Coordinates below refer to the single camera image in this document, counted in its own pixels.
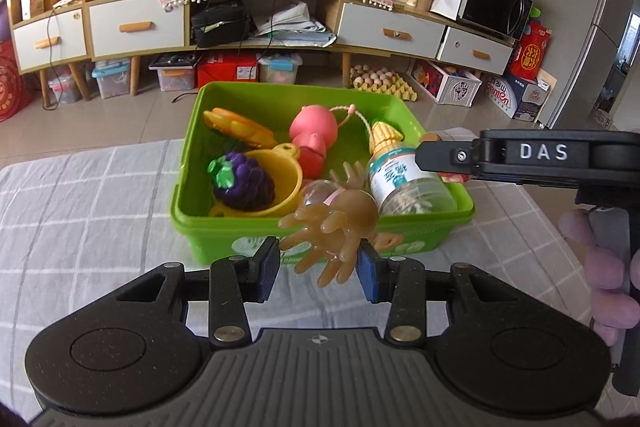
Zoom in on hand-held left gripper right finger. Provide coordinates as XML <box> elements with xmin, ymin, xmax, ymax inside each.
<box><xmin>356</xmin><ymin>239</ymin><xmax>521</xmax><ymax>349</ymax></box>

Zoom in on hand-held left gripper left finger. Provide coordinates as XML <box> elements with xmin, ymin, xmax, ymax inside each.
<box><xmin>117</xmin><ymin>236</ymin><xmax>281</xmax><ymax>349</ymax></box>

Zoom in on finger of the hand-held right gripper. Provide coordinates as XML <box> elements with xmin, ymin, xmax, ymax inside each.
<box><xmin>415</xmin><ymin>139</ymin><xmax>481</xmax><ymax>180</ymax></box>

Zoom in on clear cotton swab jar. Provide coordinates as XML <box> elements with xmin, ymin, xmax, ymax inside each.
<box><xmin>367</xmin><ymin>142</ymin><xmax>458</xmax><ymax>218</ymax></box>

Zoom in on toy corn cob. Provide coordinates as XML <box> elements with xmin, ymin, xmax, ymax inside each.
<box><xmin>369</xmin><ymin>121</ymin><xmax>404</xmax><ymax>154</ymax></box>

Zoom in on brown rubber octopus toy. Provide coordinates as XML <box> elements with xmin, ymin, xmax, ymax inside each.
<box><xmin>277</xmin><ymin>189</ymin><xmax>380</xmax><ymax>290</ymax></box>

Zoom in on green plastic box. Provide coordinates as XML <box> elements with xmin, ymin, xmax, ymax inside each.
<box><xmin>170</xmin><ymin>82</ymin><xmax>475</xmax><ymax>265</ymax></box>

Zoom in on pink clear capsule ball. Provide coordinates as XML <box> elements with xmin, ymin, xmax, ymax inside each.
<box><xmin>299</xmin><ymin>179</ymin><xmax>346</xmax><ymax>210</ymax></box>

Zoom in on purple toy grapes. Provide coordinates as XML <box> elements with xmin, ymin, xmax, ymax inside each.
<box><xmin>207</xmin><ymin>152</ymin><xmax>276</xmax><ymax>212</ymax></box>

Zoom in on yellow toy cup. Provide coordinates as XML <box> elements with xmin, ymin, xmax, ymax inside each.
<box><xmin>207</xmin><ymin>142</ymin><xmax>304</xmax><ymax>219</ymax></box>

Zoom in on pink pig toy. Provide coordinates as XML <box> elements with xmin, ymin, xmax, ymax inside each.
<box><xmin>289</xmin><ymin>104</ymin><xmax>340</xmax><ymax>178</ymax></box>

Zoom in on orange toy pumpkin half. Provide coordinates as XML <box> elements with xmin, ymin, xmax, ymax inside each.
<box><xmin>202</xmin><ymin>107</ymin><xmax>278</xmax><ymax>150</ymax></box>

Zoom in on person's right hand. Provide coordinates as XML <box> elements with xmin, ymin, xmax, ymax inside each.
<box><xmin>557</xmin><ymin>207</ymin><xmax>628</xmax><ymax>348</ymax></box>

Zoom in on white printed carton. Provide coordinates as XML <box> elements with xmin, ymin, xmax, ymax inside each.
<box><xmin>482</xmin><ymin>74</ymin><xmax>548</xmax><ymax>122</ymax></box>

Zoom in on yellow egg tray with eggs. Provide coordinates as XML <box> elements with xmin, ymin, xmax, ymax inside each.
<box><xmin>350</xmin><ymin>64</ymin><xmax>418</xmax><ymax>102</ymax></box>

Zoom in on red gift box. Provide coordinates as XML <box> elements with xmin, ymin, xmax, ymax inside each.
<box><xmin>507</xmin><ymin>21</ymin><xmax>553</xmax><ymax>82</ymax></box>

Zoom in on grey refrigerator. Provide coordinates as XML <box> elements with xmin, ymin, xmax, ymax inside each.
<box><xmin>537</xmin><ymin>0</ymin><xmax>640</xmax><ymax>130</ymax></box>

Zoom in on black microwave oven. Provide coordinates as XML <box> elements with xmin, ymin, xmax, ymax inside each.
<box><xmin>457</xmin><ymin>0</ymin><xmax>533</xmax><ymax>40</ymax></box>

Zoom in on grey checked tablecloth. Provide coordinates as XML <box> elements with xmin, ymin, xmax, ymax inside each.
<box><xmin>0</xmin><ymin>138</ymin><xmax>621</xmax><ymax>427</ymax></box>

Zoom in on flat red box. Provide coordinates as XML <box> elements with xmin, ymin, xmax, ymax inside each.
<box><xmin>196</xmin><ymin>54</ymin><xmax>260</xmax><ymax>88</ymax></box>

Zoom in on clear storage box black lid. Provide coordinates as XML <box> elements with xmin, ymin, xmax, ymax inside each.
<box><xmin>149</xmin><ymin>54</ymin><xmax>198</xmax><ymax>92</ymax></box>

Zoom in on black bag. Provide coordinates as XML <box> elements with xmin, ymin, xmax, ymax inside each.
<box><xmin>191</xmin><ymin>0</ymin><xmax>251</xmax><ymax>48</ymax></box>

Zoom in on red printed paper bag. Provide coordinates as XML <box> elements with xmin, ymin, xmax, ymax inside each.
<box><xmin>0</xmin><ymin>42</ymin><xmax>36</xmax><ymax>122</ymax></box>

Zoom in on white drawer with wooden handle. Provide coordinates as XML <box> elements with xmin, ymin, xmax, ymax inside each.
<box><xmin>437</xmin><ymin>28</ymin><xmax>513</xmax><ymax>75</ymax></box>
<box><xmin>12</xmin><ymin>9</ymin><xmax>88</xmax><ymax>72</ymax></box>
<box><xmin>337</xmin><ymin>2</ymin><xmax>446</xmax><ymax>60</ymax></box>
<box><xmin>89</xmin><ymin>0</ymin><xmax>186</xmax><ymax>58</ymax></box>

